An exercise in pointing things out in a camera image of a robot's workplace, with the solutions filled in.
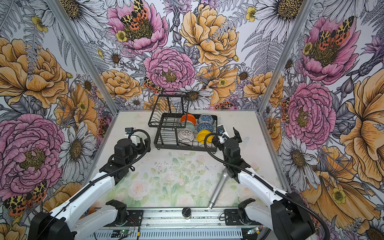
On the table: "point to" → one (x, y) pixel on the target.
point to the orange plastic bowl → (188, 117)
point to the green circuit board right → (254, 230)
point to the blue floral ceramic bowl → (205, 118)
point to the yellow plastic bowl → (201, 135)
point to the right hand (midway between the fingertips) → (225, 134)
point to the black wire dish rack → (166, 114)
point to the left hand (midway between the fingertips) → (141, 142)
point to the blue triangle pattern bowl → (205, 125)
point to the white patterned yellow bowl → (185, 135)
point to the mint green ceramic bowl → (190, 126)
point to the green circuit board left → (125, 232)
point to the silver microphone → (218, 188)
